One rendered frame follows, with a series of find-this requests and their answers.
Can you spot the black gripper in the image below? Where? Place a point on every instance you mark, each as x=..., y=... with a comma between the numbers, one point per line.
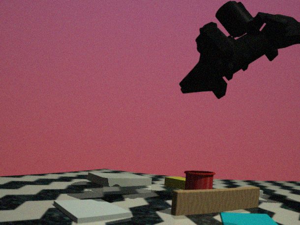
x=228, y=56

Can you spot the yellow flat block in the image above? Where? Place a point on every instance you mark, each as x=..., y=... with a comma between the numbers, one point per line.
x=175, y=182

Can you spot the brown wooden block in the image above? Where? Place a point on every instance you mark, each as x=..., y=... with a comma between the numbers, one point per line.
x=192, y=202

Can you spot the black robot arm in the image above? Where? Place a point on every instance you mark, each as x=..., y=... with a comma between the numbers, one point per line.
x=279, y=32

